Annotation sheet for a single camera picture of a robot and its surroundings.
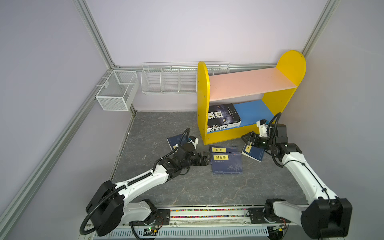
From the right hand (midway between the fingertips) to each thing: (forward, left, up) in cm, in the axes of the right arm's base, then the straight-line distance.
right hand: (247, 138), depth 82 cm
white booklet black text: (+7, +20, -3) cm, 22 cm away
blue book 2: (+1, -8, -17) cm, 19 cm away
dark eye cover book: (+15, +13, +3) cm, 20 cm away
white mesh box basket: (+32, +80, +9) cm, 87 cm away
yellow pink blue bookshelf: (+48, -20, -9) cm, 53 cm away
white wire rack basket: (+41, +43, +13) cm, 61 cm away
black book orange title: (+9, +16, -2) cm, 18 cm away
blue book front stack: (-6, +10, -17) cm, 21 cm away
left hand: (-10, +23, -4) cm, 26 cm away
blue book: (+3, +11, -17) cm, 20 cm away
